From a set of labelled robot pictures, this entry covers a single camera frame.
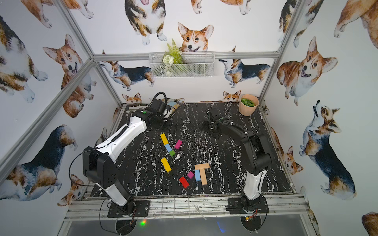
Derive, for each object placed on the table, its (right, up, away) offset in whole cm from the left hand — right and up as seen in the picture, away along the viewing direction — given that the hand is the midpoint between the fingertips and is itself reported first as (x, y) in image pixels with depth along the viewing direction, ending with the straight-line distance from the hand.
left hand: (172, 126), depth 85 cm
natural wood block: (+18, -29, -1) cm, 34 cm away
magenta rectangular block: (+2, -13, +13) cm, 18 cm away
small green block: (-1, -18, +8) cm, 19 cm away
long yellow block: (-4, -24, +3) cm, 24 cm away
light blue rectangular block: (+14, -28, -1) cm, 32 cm away
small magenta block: (+10, -28, 0) cm, 30 cm away
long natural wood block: (+17, -25, +4) cm, 30 cm away
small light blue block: (-4, -15, +10) cm, 18 cm away
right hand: (+18, -3, +9) cm, 21 cm away
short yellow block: (-8, -10, +15) cm, 20 cm away
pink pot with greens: (+51, +15, +21) cm, 57 cm away
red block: (+7, -31, -3) cm, 32 cm away
